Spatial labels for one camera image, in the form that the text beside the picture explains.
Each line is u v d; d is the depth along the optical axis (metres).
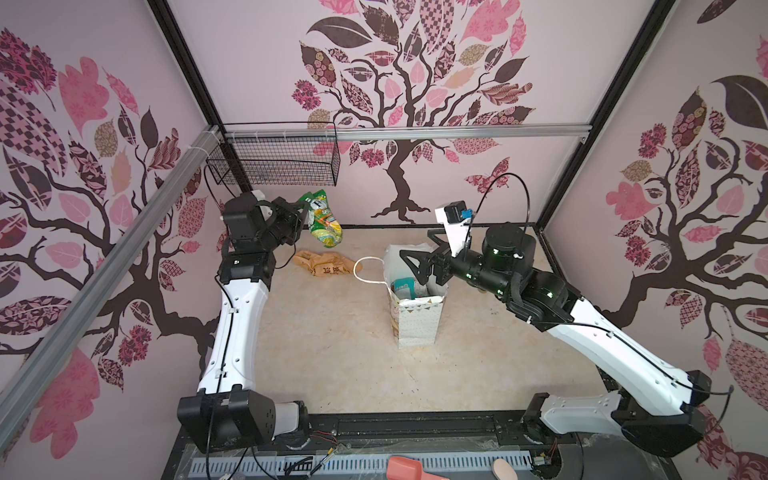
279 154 0.95
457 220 0.47
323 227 0.72
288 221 0.62
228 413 0.38
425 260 0.49
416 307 0.71
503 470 0.68
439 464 0.70
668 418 0.39
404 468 0.69
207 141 0.82
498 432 0.73
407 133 0.93
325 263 1.00
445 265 0.51
